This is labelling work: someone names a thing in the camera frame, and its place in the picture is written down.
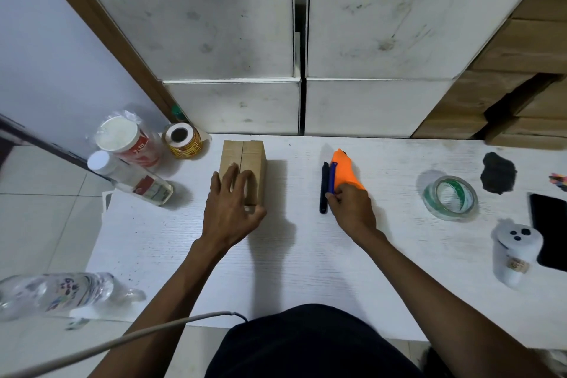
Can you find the person's right hand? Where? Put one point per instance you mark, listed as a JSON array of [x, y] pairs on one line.
[[354, 214]]

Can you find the person's left hand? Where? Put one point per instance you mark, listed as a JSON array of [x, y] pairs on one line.
[[230, 218]]

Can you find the black utility knife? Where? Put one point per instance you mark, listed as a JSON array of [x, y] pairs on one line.
[[324, 187]]

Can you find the orange blue tape dispenser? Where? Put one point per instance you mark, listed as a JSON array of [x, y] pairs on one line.
[[343, 165]]

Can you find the brown cardboard box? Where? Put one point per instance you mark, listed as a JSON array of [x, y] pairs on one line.
[[257, 156]]

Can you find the transparent tape roll green core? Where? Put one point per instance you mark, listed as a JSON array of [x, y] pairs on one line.
[[449, 214]]

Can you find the person's right forearm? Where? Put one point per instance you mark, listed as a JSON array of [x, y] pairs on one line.
[[443, 315]]

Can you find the person's left forearm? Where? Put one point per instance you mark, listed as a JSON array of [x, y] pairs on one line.
[[155, 320]]

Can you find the person's black clothing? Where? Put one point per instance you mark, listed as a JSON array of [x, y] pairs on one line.
[[310, 346]]

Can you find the yellow label roll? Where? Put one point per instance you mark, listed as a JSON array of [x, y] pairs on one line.
[[188, 147]]

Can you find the clear bottle white cap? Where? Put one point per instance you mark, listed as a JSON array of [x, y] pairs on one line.
[[133, 178]]

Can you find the green bottle cap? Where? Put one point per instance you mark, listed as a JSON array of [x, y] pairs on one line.
[[178, 113]]

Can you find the red canister white lid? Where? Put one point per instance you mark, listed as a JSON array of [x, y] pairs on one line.
[[117, 134]]

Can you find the black crumpled lump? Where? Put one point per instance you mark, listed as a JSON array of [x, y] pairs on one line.
[[498, 174]]

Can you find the white handheld controller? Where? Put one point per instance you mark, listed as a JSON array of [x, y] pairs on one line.
[[505, 253]]

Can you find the clear plastic water bottle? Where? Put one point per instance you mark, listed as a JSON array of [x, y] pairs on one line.
[[57, 293]]

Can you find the black smartphone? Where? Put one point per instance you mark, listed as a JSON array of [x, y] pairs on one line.
[[551, 231]]

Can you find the stack of white boxes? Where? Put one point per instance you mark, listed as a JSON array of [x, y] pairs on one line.
[[199, 14]]

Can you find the small colourful trinket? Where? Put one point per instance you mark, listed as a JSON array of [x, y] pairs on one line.
[[559, 180]]

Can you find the brown wooden beam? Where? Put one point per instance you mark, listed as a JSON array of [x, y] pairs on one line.
[[108, 32]]

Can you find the stack of brown cartons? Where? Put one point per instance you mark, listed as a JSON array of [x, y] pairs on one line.
[[522, 50]]

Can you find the dark metal rail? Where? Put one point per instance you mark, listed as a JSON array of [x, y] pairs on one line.
[[44, 145]]

